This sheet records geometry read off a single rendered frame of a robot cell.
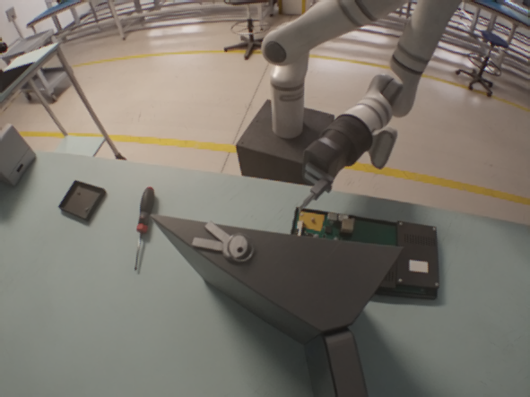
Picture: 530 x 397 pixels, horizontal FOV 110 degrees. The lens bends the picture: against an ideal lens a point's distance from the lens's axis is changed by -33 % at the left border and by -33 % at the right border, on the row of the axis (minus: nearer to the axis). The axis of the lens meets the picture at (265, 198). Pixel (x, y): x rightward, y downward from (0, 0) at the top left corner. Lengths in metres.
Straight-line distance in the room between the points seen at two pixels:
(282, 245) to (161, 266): 0.30
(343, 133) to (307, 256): 0.25
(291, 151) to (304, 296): 0.60
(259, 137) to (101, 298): 0.60
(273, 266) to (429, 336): 0.33
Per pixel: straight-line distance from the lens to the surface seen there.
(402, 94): 0.58
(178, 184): 0.57
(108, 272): 0.55
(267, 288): 0.23
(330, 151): 0.40
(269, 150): 0.79
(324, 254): 0.24
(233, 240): 0.24
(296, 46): 0.62
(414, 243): 0.49
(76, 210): 0.67
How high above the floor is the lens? 1.43
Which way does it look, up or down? 57 degrees down
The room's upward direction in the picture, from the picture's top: 6 degrees counter-clockwise
